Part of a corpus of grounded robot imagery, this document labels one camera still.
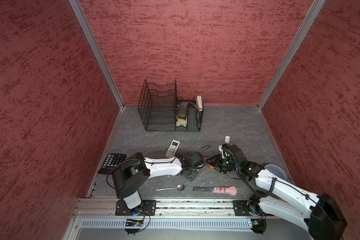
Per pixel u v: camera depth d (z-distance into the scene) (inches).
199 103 37.3
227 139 40.2
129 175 18.1
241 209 29.1
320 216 15.5
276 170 32.2
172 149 37.3
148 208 29.2
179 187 31.3
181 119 41.9
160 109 43.3
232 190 30.5
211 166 29.6
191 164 26.3
